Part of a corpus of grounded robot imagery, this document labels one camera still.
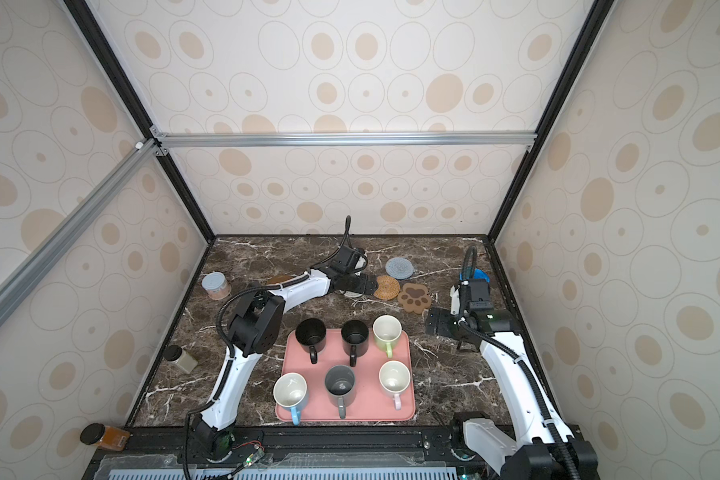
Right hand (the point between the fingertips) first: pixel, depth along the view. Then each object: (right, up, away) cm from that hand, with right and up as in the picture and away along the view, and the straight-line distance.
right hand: (445, 323), depth 81 cm
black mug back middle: (-25, -7, +9) cm, 27 cm away
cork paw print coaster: (-5, +5, +22) cm, 23 cm away
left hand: (-18, +11, +20) cm, 29 cm away
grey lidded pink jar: (-72, +9, +19) cm, 75 cm away
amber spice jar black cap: (-81, -23, -13) cm, 85 cm away
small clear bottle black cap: (-74, -9, +1) cm, 74 cm away
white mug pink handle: (-14, -15, 0) cm, 20 cm away
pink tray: (-18, -17, -1) cm, 25 cm away
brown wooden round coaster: (-53, +11, +25) cm, 59 cm away
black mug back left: (-38, -6, +9) cm, 40 cm away
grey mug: (-29, -17, +1) cm, 33 cm away
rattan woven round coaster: (-14, +8, +23) cm, 28 cm away
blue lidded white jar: (+20, +12, +27) cm, 36 cm away
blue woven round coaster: (-9, +15, +29) cm, 33 cm away
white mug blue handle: (-41, -17, -3) cm, 45 cm away
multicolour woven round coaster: (-27, +7, +12) cm, 30 cm away
